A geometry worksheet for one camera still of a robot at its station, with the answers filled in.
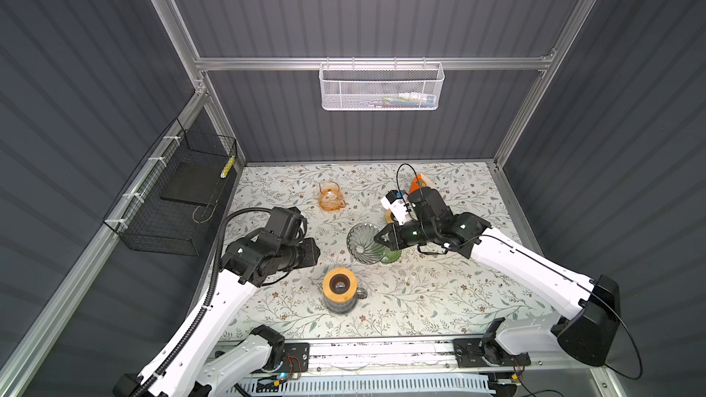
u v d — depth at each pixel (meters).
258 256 0.46
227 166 0.82
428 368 0.72
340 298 0.74
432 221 0.56
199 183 0.81
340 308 0.79
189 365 0.38
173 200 0.73
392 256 0.91
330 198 1.08
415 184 0.99
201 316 0.41
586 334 0.45
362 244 0.74
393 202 0.67
